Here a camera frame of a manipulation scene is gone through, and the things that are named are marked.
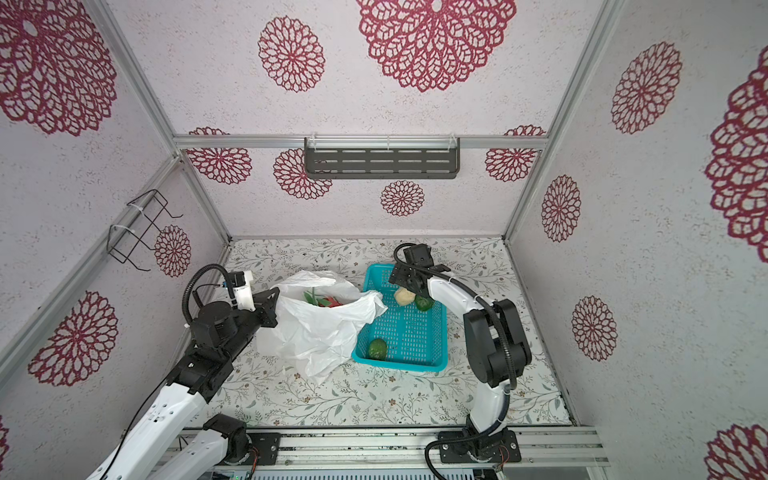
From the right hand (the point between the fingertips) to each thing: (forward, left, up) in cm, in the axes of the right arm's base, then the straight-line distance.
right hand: (403, 273), depth 96 cm
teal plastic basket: (-16, 0, -12) cm, 20 cm away
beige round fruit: (-5, 0, -6) cm, 8 cm away
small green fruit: (-23, +7, -6) cm, 25 cm away
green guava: (-7, -7, -7) cm, 12 cm away
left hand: (-18, +32, +13) cm, 39 cm away
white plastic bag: (-25, +23, +1) cm, 34 cm away
